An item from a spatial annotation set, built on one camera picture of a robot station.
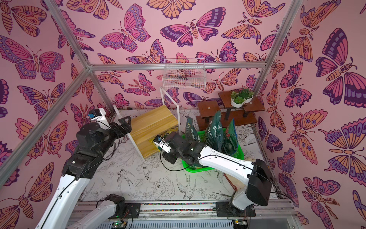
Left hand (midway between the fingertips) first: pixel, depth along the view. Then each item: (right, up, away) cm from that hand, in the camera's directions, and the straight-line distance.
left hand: (124, 118), depth 65 cm
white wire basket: (+27, +30, +30) cm, 50 cm away
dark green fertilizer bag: (+31, -8, +4) cm, 32 cm away
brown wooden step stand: (+75, +3, +47) cm, 88 cm away
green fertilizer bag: (+42, -10, +6) cm, 44 cm away
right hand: (+16, -18, +9) cm, 26 cm away
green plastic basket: (+36, -29, +20) cm, 50 cm away
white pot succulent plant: (+61, +12, +22) cm, 66 cm away
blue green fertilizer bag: (+53, -14, +15) cm, 57 cm away
